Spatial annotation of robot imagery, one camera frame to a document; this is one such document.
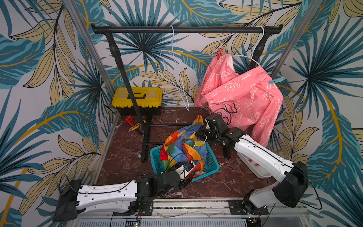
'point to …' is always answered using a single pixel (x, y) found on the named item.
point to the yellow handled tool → (134, 127)
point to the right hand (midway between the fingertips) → (194, 133)
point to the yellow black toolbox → (149, 100)
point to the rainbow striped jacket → (184, 145)
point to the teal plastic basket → (211, 164)
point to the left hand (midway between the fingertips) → (188, 170)
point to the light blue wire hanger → (170, 65)
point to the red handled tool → (129, 118)
